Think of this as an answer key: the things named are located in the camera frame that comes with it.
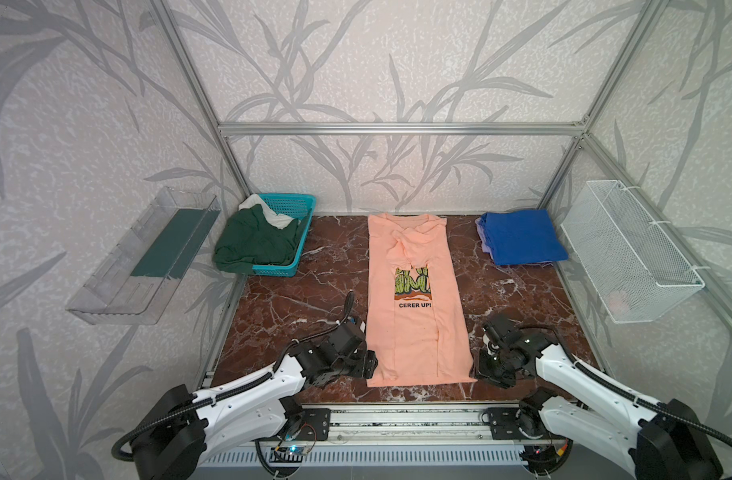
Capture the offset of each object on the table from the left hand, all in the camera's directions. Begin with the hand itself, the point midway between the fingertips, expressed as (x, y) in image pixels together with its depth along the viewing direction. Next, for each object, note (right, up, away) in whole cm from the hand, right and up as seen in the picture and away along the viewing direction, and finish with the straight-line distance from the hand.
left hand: (372, 355), depth 81 cm
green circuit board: (-17, -19, -11) cm, 28 cm away
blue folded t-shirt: (+57, +33, +32) cm, 73 cm away
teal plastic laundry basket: (-33, +45, +34) cm, 65 cm away
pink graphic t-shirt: (+14, +7, +10) cm, 19 cm away
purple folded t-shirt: (+41, +30, +29) cm, 58 cm away
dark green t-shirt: (-45, +33, +24) cm, 61 cm away
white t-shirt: (-39, +40, +38) cm, 68 cm away
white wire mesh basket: (+58, +26, -18) cm, 66 cm away
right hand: (+28, -3, +1) cm, 28 cm away
